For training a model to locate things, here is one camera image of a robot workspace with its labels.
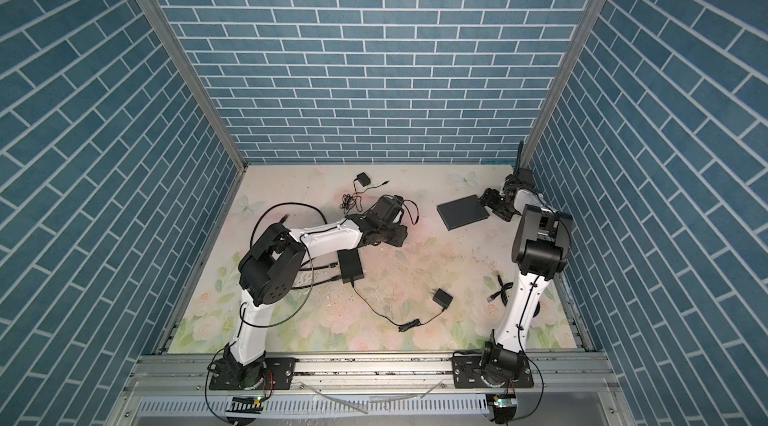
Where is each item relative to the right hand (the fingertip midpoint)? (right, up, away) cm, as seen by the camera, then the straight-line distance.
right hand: (486, 201), depth 106 cm
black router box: (-9, -4, +2) cm, 10 cm away
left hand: (-30, -10, -9) cm, 33 cm away
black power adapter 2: (-19, -27, -21) cm, 40 cm away
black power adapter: (-45, +8, +9) cm, 47 cm away
